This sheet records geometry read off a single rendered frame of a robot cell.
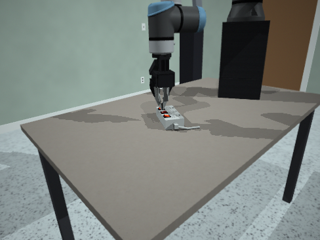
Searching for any white power strip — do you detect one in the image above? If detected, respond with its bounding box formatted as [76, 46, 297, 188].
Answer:
[156, 106, 200, 130]

